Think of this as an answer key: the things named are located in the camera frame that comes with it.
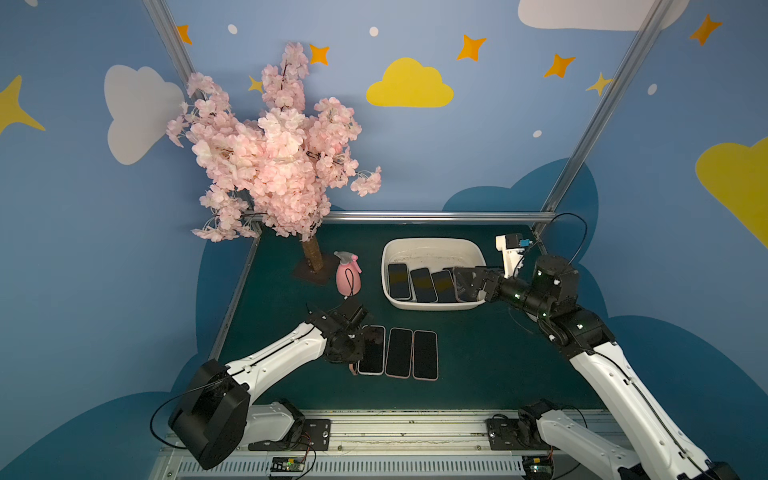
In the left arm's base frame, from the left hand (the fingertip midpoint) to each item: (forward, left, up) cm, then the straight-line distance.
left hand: (360, 352), depth 84 cm
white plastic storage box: (+39, -25, -4) cm, 47 cm away
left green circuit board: (-26, +16, -6) cm, 31 cm away
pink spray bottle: (+26, +6, +1) cm, 27 cm away
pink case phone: (-1, -11, -4) cm, 12 cm away
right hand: (+10, -27, +28) cm, 40 cm away
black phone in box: (+25, -20, -3) cm, 32 cm away
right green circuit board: (-25, -46, -7) cm, 53 cm away
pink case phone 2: (+1, -19, -4) cm, 20 cm away
